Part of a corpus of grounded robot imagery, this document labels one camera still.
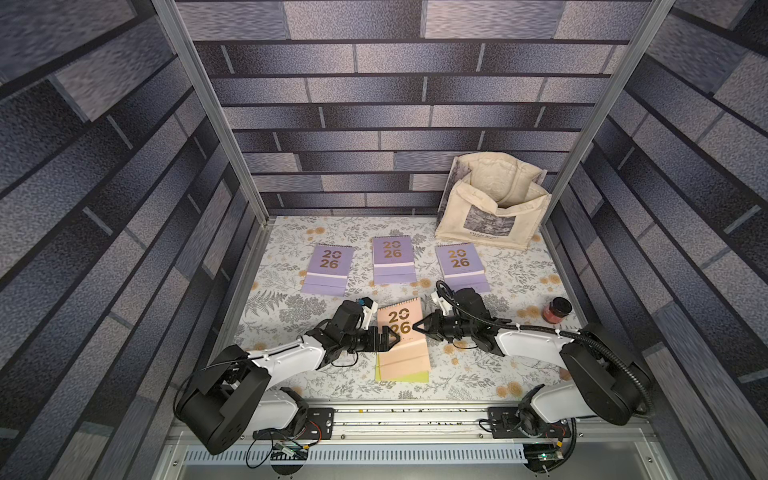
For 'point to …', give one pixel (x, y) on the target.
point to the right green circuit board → (550, 456)
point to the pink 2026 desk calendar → (411, 354)
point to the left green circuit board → (289, 451)
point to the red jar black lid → (557, 309)
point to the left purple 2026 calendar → (328, 269)
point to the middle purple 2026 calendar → (393, 259)
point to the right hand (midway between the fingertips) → (412, 325)
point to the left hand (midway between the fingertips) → (391, 340)
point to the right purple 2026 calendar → (461, 267)
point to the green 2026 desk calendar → (422, 377)
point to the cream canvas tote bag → (495, 197)
